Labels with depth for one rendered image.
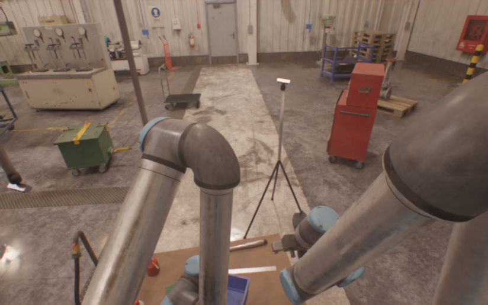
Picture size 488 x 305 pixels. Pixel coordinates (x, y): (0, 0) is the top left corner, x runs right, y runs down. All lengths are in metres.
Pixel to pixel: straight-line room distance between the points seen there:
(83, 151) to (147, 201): 3.17
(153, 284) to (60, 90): 5.52
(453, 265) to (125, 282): 0.61
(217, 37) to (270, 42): 2.08
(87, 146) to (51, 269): 1.53
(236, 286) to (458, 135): 1.26
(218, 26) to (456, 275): 10.09
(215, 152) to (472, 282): 0.49
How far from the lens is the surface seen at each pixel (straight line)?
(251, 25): 10.02
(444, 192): 0.31
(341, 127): 3.34
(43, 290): 2.75
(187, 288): 0.97
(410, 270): 2.62
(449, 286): 0.55
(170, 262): 1.83
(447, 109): 0.32
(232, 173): 0.58
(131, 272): 0.65
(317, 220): 0.78
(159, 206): 0.62
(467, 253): 0.50
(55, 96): 6.85
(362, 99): 3.20
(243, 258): 1.77
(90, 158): 3.79
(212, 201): 0.61
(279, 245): 0.99
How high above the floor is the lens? 1.89
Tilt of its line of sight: 30 degrees down
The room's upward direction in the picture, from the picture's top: 2 degrees counter-clockwise
